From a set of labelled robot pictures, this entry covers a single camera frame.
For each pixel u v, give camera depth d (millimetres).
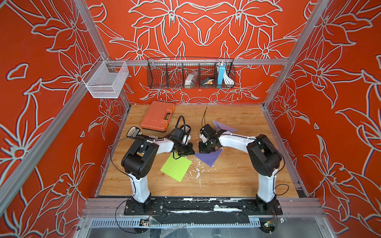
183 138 813
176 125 814
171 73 1005
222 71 865
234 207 744
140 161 500
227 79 916
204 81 839
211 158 889
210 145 795
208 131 777
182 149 830
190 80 911
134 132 1030
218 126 1038
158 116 1079
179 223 697
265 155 509
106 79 946
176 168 872
